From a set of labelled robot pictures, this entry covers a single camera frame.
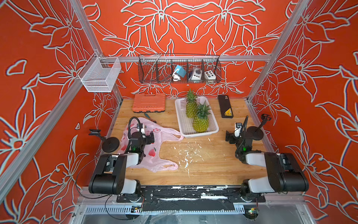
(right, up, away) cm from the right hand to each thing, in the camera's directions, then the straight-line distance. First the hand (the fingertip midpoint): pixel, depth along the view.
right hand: (232, 129), depth 92 cm
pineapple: (-21, +5, -2) cm, 22 cm away
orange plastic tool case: (-66, +20, +21) cm, 72 cm away
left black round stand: (-83, -10, 0) cm, 83 cm away
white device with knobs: (-24, +38, -1) cm, 44 cm away
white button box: (-15, +38, +3) cm, 40 cm away
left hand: (-59, -1, +1) cm, 59 cm away
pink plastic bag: (-51, -18, -10) cm, 55 cm away
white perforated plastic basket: (-31, +3, +11) cm, 33 cm away
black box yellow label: (+3, +16, +22) cm, 27 cm away
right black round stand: (+18, -3, +3) cm, 18 cm away
